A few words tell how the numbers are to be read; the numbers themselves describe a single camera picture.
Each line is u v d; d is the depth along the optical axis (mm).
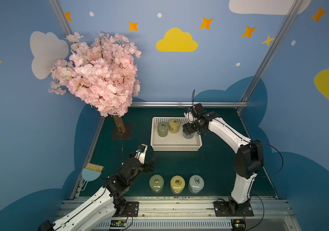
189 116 802
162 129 996
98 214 572
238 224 731
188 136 912
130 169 562
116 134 1044
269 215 733
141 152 656
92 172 866
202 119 658
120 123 974
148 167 691
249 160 492
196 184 749
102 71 539
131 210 737
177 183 746
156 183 746
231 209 661
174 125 1013
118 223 717
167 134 1066
